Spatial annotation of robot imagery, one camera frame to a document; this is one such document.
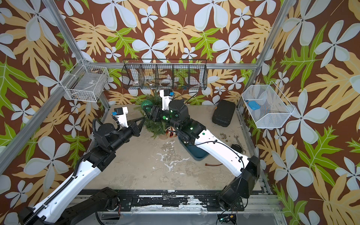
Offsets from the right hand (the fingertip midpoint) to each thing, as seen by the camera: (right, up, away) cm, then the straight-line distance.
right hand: (146, 107), depth 63 cm
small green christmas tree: (+1, -11, +19) cm, 22 cm away
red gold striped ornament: (+11, -13, +10) cm, 20 cm away
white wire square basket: (-43, +17, +23) cm, 52 cm away
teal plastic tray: (+26, -27, +27) cm, 46 cm away
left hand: (-1, -4, +3) cm, 5 cm away
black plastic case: (+50, 0, +46) cm, 68 cm away
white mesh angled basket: (+69, 0, +14) cm, 70 cm away
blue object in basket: (+62, +4, +23) cm, 66 cm away
